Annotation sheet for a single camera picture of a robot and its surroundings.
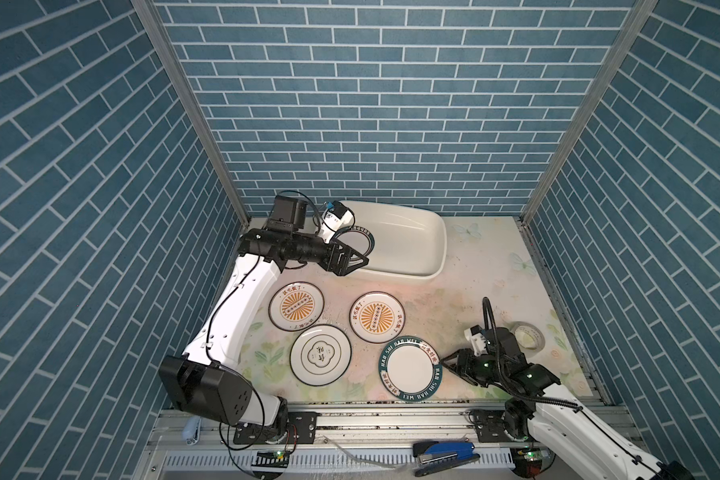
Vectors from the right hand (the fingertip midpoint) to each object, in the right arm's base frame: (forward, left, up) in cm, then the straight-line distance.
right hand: (441, 362), depth 81 cm
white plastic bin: (+47, +9, -4) cm, 48 cm away
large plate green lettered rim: (-1, +8, -3) cm, 9 cm away
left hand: (+14, +24, +28) cm, 39 cm away
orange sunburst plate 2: (+15, +46, -3) cm, 48 cm away
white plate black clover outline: (0, +34, -2) cm, 34 cm away
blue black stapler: (-21, +3, -1) cm, 21 cm away
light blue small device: (-21, +61, +1) cm, 64 cm away
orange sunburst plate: (+14, +19, -3) cm, 24 cm away
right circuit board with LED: (-19, -21, -5) cm, 29 cm away
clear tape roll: (+12, -28, -5) cm, 31 cm away
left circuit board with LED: (-24, +40, -6) cm, 47 cm away
